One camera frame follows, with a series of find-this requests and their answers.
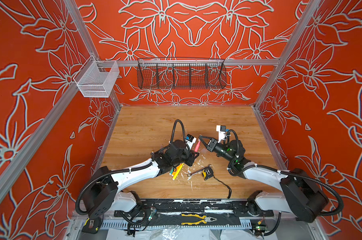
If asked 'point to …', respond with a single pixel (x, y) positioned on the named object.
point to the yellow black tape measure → (207, 172)
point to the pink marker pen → (197, 146)
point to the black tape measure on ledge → (93, 223)
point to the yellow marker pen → (178, 172)
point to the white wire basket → (96, 78)
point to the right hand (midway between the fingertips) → (197, 139)
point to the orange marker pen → (175, 172)
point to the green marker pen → (171, 172)
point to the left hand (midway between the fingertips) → (198, 152)
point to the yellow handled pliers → (204, 220)
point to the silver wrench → (209, 165)
